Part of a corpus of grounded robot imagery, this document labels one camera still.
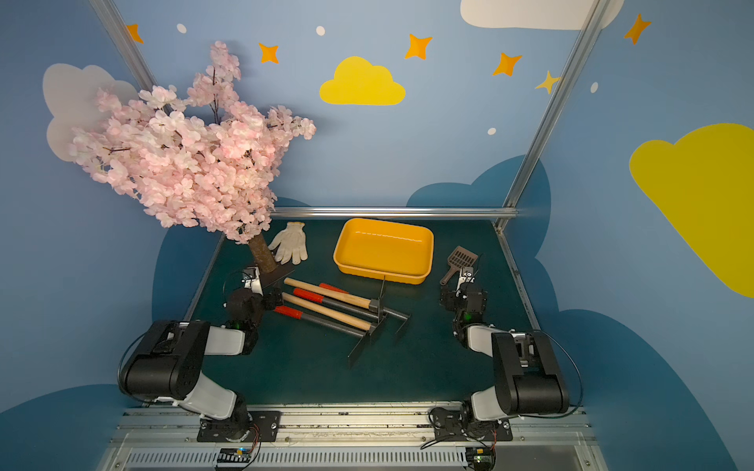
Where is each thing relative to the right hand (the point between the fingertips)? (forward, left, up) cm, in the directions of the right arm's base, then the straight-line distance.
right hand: (467, 284), depth 95 cm
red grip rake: (-5, +51, -5) cm, 51 cm away
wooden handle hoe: (-6, +38, -3) cm, 39 cm away
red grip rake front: (-15, +42, -5) cm, 45 cm away
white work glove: (+19, +66, -7) cm, 69 cm away
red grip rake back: (-8, +29, -3) cm, 31 cm away
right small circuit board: (-45, 0, -9) cm, 46 cm away
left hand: (-4, +67, +2) cm, 67 cm away
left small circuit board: (-49, +63, -9) cm, 81 cm away
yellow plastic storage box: (+17, +23, -6) cm, 30 cm away
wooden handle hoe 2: (-10, +44, -4) cm, 45 cm away
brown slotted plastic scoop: (+17, -1, -8) cm, 18 cm away
